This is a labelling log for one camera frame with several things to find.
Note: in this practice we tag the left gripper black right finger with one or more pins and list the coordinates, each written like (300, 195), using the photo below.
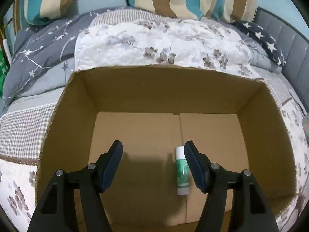
(250, 209)

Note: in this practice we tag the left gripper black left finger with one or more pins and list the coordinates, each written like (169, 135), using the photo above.
(56, 209)

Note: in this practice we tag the green white glue stick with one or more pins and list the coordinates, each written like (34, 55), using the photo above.
(183, 181)

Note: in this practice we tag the brown cardboard box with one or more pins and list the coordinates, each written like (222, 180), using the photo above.
(152, 110)

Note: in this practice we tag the grey star pattern blanket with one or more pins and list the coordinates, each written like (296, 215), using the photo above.
(38, 49)

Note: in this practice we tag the green shopping bag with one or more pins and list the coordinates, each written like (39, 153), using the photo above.
(3, 71)

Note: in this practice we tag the grey padded headboard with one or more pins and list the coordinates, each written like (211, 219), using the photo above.
(295, 50)

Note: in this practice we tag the navy star pillow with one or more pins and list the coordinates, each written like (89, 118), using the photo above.
(264, 39)

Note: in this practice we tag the white floral quilt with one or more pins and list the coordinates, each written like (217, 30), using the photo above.
(133, 38)

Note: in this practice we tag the left striped pillow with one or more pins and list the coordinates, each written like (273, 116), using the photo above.
(38, 12)

